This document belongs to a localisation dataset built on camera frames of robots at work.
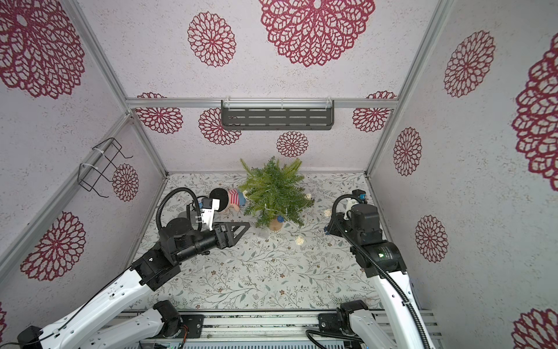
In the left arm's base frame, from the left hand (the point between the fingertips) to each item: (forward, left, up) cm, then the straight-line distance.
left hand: (244, 227), depth 66 cm
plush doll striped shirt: (+29, +9, -24) cm, 39 cm away
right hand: (+6, -28, -1) cm, 28 cm away
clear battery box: (+14, -3, -29) cm, 33 cm away
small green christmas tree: (+13, -9, 0) cm, 16 cm away
